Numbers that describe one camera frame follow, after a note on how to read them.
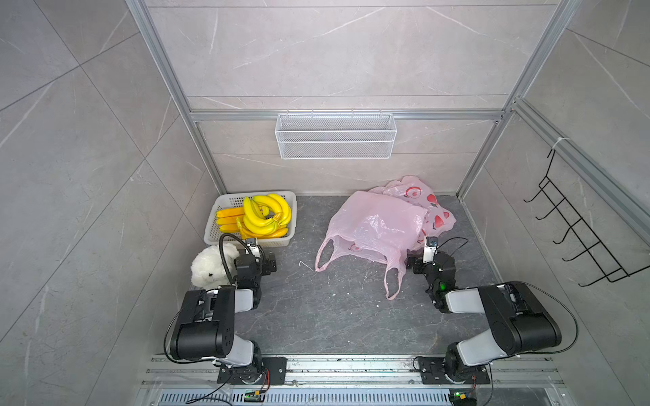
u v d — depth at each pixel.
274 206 1.00
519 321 0.45
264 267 0.78
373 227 0.92
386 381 0.73
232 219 0.97
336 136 1.01
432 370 0.73
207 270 0.75
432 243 0.80
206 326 0.45
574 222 0.68
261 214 1.03
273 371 0.73
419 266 0.83
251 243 0.81
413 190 1.06
